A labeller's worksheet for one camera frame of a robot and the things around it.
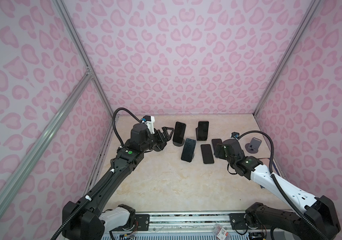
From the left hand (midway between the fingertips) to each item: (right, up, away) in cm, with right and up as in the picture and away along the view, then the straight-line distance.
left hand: (169, 129), depth 74 cm
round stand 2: (+14, -17, +20) cm, 30 cm away
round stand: (+4, -10, +28) cm, 30 cm away
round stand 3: (+53, -11, +22) cm, 59 cm away
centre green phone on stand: (+11, -13, +19) cm, 25 cm away
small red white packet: (+24, -48, -5) cm, 54 cm away
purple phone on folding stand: (+23, 0, +37) cm, 43 cm away
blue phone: (+23, -16, +22) cm, 36 cm away
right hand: (+30, -10, +9) cm, 33 cm away
